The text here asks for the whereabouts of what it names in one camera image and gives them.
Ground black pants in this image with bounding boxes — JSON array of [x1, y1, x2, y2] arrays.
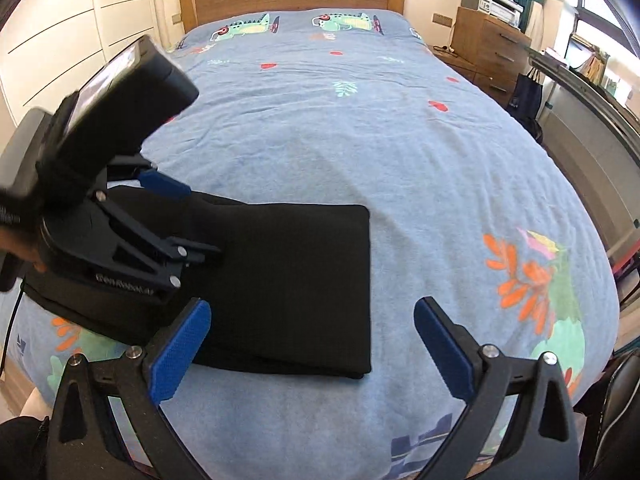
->
[[22, 185, 374, 380]]

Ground person's left hand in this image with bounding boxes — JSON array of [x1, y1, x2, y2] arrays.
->
[[0, 226, 47, 273]]

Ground blue patterned bed sheet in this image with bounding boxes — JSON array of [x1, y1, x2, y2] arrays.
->
[[1, 9, 618, 479]]

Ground dark blue bag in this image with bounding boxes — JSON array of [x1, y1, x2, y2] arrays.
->
[[506, 68, 544, 144]]

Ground wooden drawer chest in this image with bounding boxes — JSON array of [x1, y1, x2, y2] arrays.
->
[[431, 6, 532, 108]]

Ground white printer box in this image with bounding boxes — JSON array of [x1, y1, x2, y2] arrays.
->
[[460, 0, 524, 28]]

